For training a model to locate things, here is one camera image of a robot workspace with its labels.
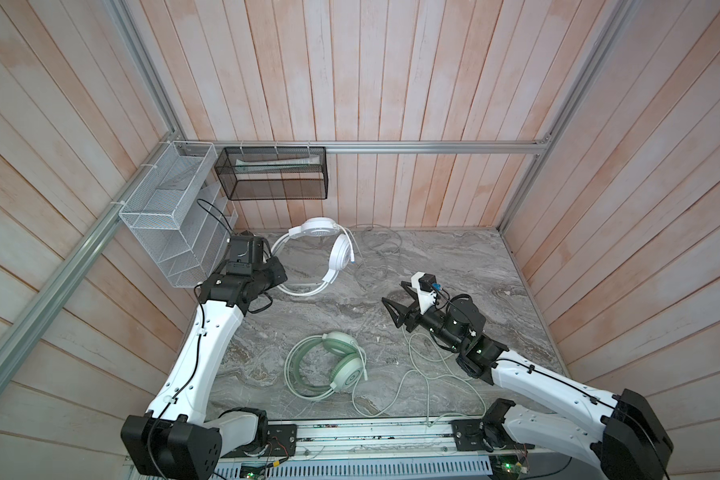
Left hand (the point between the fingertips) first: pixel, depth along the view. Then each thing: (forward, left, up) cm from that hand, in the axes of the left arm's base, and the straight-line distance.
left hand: (281, 275), depth 77 cm
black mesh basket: (+44, +9, +1) cm, 45 cm away
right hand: (-5, -29, 0) cm, 30 cm away
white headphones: (0, -16, +9) cm, 18 cm away
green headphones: (-19, -18, -15) cm, 30 cm away
